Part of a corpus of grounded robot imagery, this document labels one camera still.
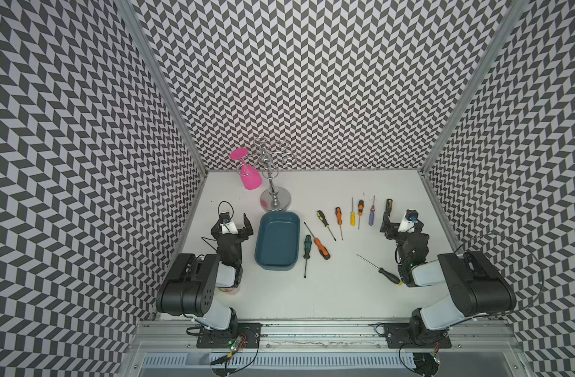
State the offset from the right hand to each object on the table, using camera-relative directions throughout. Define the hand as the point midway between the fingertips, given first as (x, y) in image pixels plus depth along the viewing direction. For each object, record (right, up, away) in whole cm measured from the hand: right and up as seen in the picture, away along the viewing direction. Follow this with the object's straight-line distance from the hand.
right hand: (396, 216), depth 90 cm
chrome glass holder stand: (-49, +6, +17) cm, 53 cm away
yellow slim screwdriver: (-14, -1, +12) cm, 19 cm away
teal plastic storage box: (-46, -11, +1) cm, 47 cm away
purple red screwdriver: (-6, 0, +12) cm, 13 cm away
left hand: (-63, -1, +1) cm, 63 cm away
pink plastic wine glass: (-59, +16, +9) cm, 61 cm away
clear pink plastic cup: (-61, -24, -11) cm, 66 cm away
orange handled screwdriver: (-20, -2, +11) cm, 23 cm away
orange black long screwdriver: (-28, -14, +1) cm, 31 cm away
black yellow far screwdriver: (+3, +4, +14) cm, 15 cm away
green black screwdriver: (-34, -15, +1) cm, 37 cm away
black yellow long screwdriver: (-5, -21, -3) cm, 22 cm away
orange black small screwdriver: (-10, +1, +12) cm, 16 cm away
